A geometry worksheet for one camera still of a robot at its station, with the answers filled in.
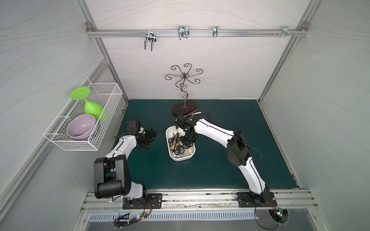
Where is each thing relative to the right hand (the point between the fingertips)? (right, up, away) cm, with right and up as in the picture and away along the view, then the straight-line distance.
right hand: (186, 142), depth 90 cm
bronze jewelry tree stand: (-7, +22, +28) cm, 36 cm away
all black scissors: (+18, +15, +22) cm, 33 cm away
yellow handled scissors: (-8, -3, +1) cm, 8 cm away
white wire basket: (-46, +29, -9) cm, 55 cm away
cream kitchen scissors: (+1, -6, +1) cm, 7 cm away
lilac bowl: (-46, +12, -28) cm, 55 cm away
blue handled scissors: (-4, -5, 0) cm, 6 cm away
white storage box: (-11, +6, +6) cm, 14 cm away
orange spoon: (+6, +20, +25) cm, 32 cm away
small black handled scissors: (-10, +1, +3) cm, 11 cm away
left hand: (-19, +3, -1) cm, 19 cm away
